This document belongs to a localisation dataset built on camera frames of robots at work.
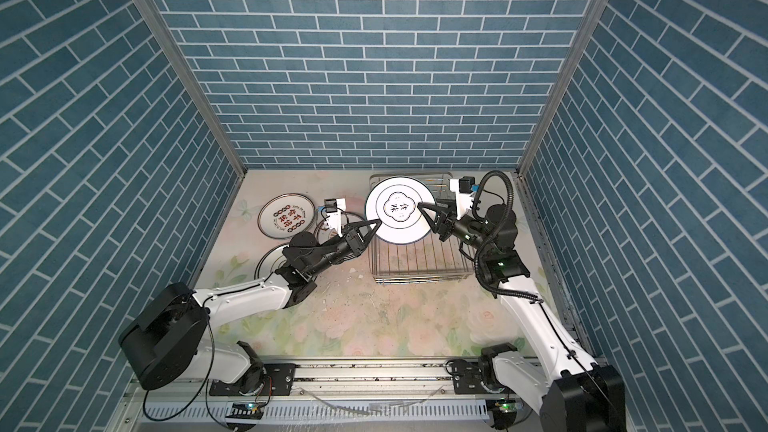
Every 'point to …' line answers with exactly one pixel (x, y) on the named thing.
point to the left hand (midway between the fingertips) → (381, 226)
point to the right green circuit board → (506, 408)
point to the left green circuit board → (249, 410)
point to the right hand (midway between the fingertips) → (420, 202)
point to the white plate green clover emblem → (270, 261)
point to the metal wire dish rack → (429, 260)
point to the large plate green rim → (285, 214)
